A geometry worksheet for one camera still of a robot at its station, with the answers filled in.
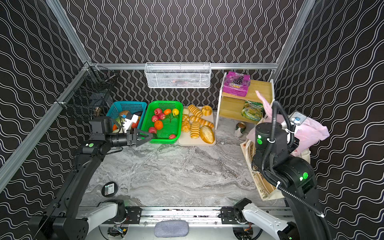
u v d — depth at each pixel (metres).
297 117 0.39
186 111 1.16
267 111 0.57
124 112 1.14
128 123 0.63
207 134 1.00
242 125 0.98
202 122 1.10
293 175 0.32
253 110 0.96
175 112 1.14
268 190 0.73
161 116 1.11
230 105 1.03
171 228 0.69
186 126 1.06
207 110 1.17
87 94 0.93
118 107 1.14
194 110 1.16
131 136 0.59
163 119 1.13
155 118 1.10
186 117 1.12
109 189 0.82
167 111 1.14
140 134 0.58
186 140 1.04
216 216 0.76
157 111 1.14
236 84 0.82
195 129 1.06
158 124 1.06
